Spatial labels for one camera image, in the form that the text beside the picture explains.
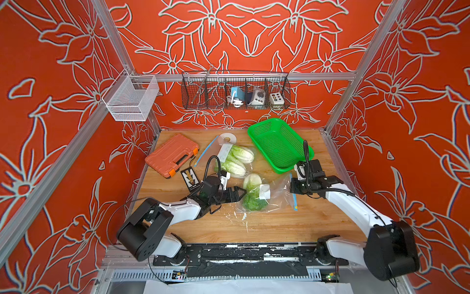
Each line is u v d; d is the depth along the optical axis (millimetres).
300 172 728
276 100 933
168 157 1001
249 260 729
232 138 1142
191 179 949
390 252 399
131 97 931
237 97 843
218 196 732
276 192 841
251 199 795
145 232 431
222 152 956
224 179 797
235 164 933
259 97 907
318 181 611
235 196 744
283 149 1096
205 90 994
